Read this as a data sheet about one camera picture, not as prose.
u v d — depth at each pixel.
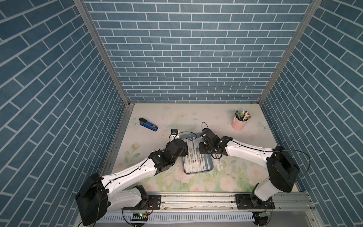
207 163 0.87
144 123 1.04
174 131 0.69
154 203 0.73
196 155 0.90
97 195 0.39
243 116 0.99
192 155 0.89
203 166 0.87
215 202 0.75
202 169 0.85
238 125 1.00
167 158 0.59
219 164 0.87
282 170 0.45
